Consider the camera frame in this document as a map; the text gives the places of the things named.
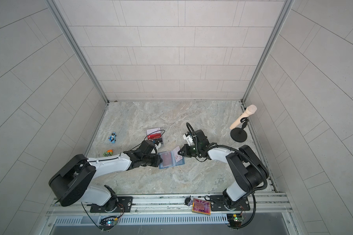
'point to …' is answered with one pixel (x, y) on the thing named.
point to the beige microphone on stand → (239, 134)
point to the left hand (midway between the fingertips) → (166, 160)
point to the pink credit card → (177, 156)
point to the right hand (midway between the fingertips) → (178, 154)
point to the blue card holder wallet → (173, 162)
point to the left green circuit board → (107, 223)
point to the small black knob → (187, 200)
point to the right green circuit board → (235, 219)
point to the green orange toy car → (108, 152)
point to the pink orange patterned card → (201, 206)
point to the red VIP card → (166, 158)
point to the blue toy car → (113, 138)
